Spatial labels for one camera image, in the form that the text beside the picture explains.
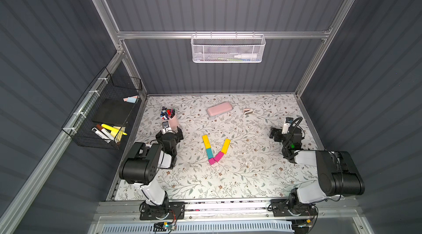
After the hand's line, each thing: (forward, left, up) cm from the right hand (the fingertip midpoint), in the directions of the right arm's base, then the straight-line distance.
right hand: (280, 128), depth 94 cm
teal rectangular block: (-13, +41, -6) cm, 43 cm away
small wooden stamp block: (+17, +16, -5) cm, 24 cm away
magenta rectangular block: (-14, +36, -7) cm, 39 cm away
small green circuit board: (-47, +60, -7) cm, 77 cm away
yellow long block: (-5, +43, -7) cm, 44 cm away
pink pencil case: (+18, +35, -4) cm, 40 cm away
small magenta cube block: (-17, +40, -7) cm, 44 cm away
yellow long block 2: (-8, +32, -6) cm, 33 cm away
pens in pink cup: (+6, +66, +6) cm, 66 cm away
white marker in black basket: (-18, +84, +22) cm, 89 cm away
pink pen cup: (+4, +63, +1) cm, 63 cm away
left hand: (-1, +64, 0) cm, 64 cm away
